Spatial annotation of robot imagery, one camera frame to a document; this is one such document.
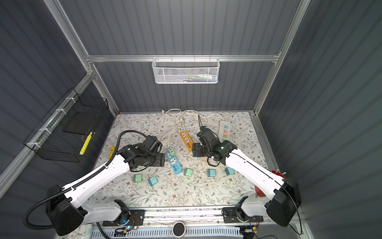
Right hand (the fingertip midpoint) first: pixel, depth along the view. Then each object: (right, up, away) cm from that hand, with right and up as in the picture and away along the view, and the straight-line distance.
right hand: (198, 149), depth 78 cm
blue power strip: (-14, -11, +11) cm, 21 cm away
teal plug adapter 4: (+18, -14, +8) cm, 25 cm away
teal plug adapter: (-6, -15, +8) cm, 18 cm away
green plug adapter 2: (-35, -17, +6) cm, 40 cm away
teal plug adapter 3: (+8, -15, +8) cm, 19 cm away
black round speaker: (-9, -34, -13) cm, 37 cm away
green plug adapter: (-16, -4, +12) cm, 20 cm away
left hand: (-21, -6, 0) cm, 22 cm away
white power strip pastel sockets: (+20, +11, +29) cm, 37 cm away
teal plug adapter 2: (-26, -19, +5) cm, 33 cm away
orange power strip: (-7, +3, +23) cm, 24 cm away
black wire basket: (-67, +9, -7) cm, 68 cm away
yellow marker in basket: (-54, +4, -9) cm, 55 cm away
